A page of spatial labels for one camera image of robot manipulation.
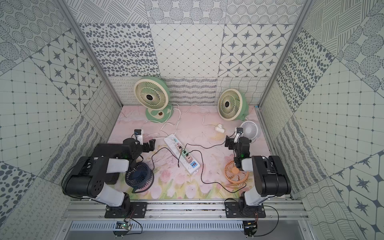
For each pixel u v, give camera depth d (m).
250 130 0.95
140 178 0.75
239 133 0.82
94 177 0.46
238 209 0.73
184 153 0.86
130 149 0.73
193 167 0.86
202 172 0.86
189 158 0.85
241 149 0.73
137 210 0.74
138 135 0.82
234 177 0.77
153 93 0.93
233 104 1.00
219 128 1.04
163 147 0.96
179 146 0.89
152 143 0.88
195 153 0.84
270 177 0.46
